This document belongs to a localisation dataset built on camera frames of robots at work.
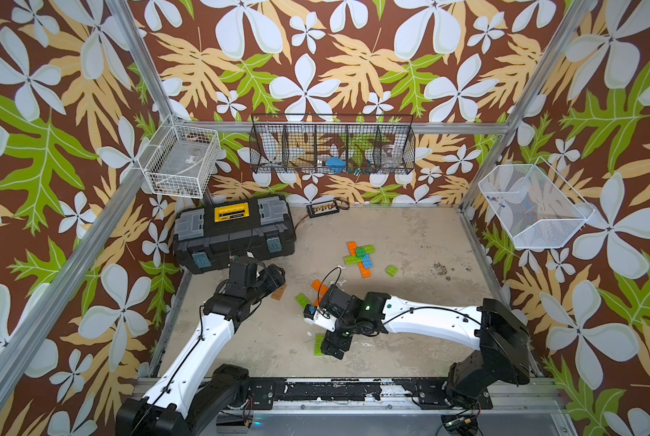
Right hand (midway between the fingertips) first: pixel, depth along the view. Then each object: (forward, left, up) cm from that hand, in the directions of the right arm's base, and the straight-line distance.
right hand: (325, 334), depth 78 cm
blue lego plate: (+29, -16, -6) cm, 34 cm away
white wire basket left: (+46, +47, +28) cm, 72 cm away
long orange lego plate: (+25, -15, -7) cm, 30 cm away
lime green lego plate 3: (+14, +8, -7) cm, 17 cm away
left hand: (+16, +14, +8) cm, 23 cm away
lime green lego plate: (+30, -10, -5) cm, 32 cm away
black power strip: (+57, 0, -5) cm, 58 cm away
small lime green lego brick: (+25, -24, -6) cm, 35 cm away
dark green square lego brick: (+32, -13, -4) cm, 35 cm away
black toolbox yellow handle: (+33, +22, +11) cm, 41 cm away
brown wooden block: (+16, +17, -5) cm, 24 cm away
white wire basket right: (+33, -65, +21) cm, 76 cm away
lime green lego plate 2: (+35, -17, -6) cm, 40 cm away
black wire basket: (+62, -4, +24) cm, 66 cm away
